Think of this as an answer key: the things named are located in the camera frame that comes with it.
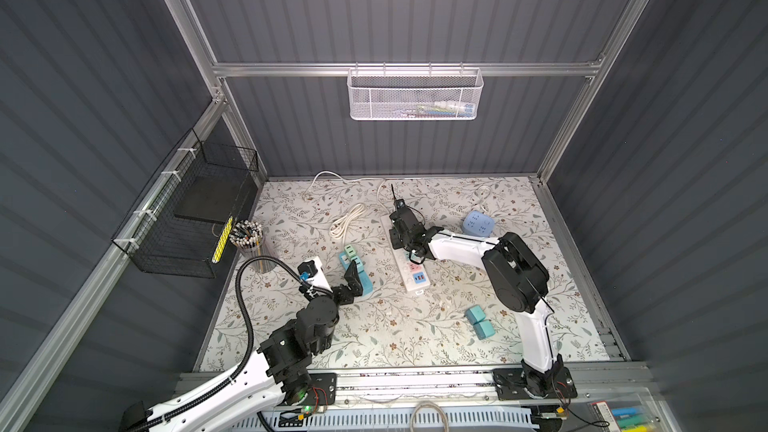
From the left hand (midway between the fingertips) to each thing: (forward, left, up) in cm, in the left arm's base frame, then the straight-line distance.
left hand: (341, 268), depth 74 cm
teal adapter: (-12, -38, -17) cm, 43 cm away
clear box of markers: (-33, -71, -17) cm, 80 cm away
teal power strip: (+3, -6, -17) cm, 18 cm away
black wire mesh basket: (+11, +39, +10) cm, 42 cm away
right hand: (+20, -17, -15) cm, 30 cm away
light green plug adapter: (+12, -1, -12) cm, 17 cm away
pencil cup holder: (+12, +26, -2) cm, 29 cm away
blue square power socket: (+23, -45, -15) cm, 52 cm away
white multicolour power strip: (+5, -19, -17) cm, 26 cm away
